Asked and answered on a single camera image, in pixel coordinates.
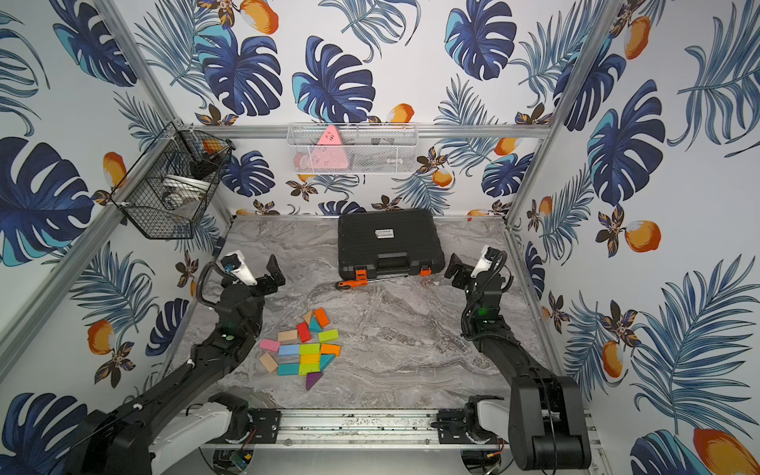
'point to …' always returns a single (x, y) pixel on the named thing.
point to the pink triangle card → (330, 153)
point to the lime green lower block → (306, 368)
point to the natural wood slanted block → (269, 362)
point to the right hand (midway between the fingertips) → (470, 257)
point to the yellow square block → (310, 358)
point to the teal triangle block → (315, 327)
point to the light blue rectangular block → (289, 349)
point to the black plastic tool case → (388, 243)
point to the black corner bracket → (221, 242)
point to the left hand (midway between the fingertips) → (257, 257)
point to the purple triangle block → (312, 379)
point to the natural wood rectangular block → (291, 334)
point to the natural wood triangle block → (308, 316)
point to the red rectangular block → (304, 332)
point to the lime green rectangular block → (329, 335)
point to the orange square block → (331, 349)
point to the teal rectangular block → (288, 369)
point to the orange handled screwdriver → (347, 284)
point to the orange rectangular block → (322, 317)
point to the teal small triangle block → (326, 360)
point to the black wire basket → (172, 184)
